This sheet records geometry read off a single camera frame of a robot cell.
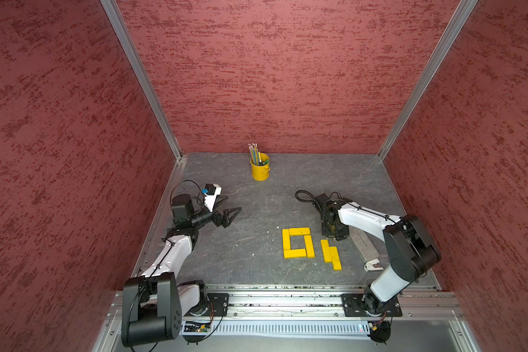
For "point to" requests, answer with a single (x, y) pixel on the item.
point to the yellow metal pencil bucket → (260, 173)
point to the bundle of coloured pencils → (255, 155)
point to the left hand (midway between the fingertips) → (232, 206)
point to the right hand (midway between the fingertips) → (334, 237)
